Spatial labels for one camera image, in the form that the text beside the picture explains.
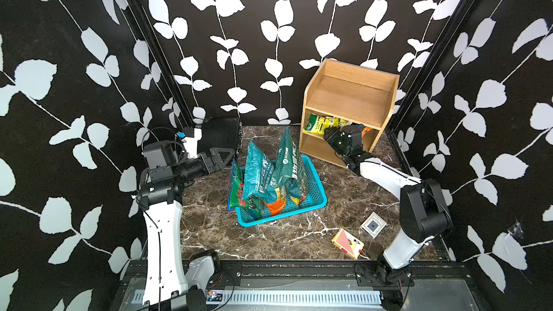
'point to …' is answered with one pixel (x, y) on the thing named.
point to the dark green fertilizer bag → (290, 170)
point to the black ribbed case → (219, 132)
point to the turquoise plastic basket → (315, 198)
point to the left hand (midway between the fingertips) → (226, 152)
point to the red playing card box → (348, 243)
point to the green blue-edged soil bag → (250, 208)
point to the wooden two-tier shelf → (336, 95)
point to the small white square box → (374, 225)
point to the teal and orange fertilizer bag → (257, 180)
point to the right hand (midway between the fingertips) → (325, 127)
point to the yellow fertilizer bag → (316, 124)
